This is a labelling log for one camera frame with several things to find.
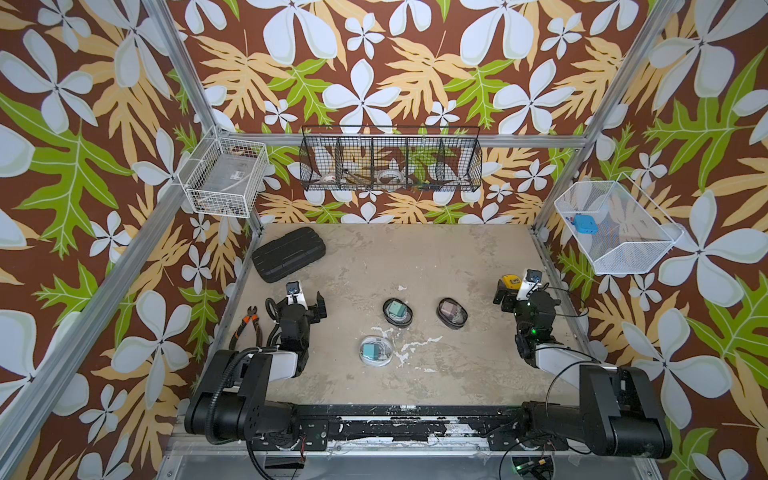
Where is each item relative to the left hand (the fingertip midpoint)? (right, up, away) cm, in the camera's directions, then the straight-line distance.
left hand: (303, 292), depth 91 cm
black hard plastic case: (-9, +12, +14) cm, 21 cm away
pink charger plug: (+46, -6, +4) cm, 47 cm away
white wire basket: (-22, +35, -5) cm, 41 cm away
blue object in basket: (+84, +20, -5) cm, 87 cm away
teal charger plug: (+21, -17, -5) cm, 27 cm away
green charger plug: (+29, -6, +4) cm, 30 cm away
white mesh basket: (+91, +18, -9) cm, 93 cm away
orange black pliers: (-18, -8, +5) cm, 21 cm away
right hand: (+65, +3, -2) cm, 65 cm away
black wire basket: (+44, +44, +9) cm, 63 cm away
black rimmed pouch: (+49, -9, +3) cm, 50 cm away
